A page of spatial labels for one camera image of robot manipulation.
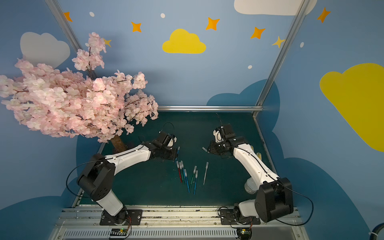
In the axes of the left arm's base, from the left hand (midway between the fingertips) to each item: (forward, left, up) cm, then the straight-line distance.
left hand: (178, 153), depth 90 cm
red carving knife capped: (-5, 0, -7) cm, 9 cm away
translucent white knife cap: (+8, -17, -8) cm, 20 cm away
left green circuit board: (-40, +27, -10) cm, 50 cm away
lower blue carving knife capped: (-12, -11, -7) cm, 18 cm away
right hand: (0, -20, +7) cm, 21 cm away
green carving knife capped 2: (-9, -10, -7) cm, 15 cm away
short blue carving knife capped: (-14, -6, -6) cm, 17 cm away
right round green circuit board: (-39, -36, -10) cm, 54 cm away
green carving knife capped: (-4, -1, -6) cm, 8 cm away
